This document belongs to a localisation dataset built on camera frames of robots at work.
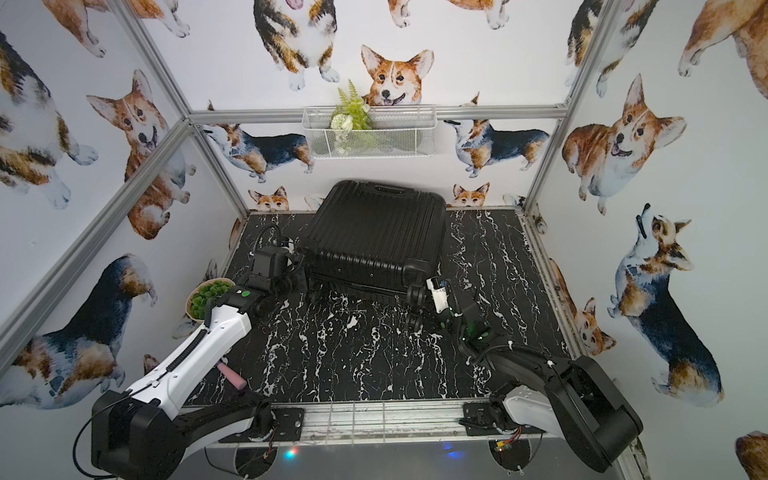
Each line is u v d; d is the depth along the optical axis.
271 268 0.61
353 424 0.75
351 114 0.82
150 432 0.38
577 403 0.42
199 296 0.84
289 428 0.74
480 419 0.73
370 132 0.87
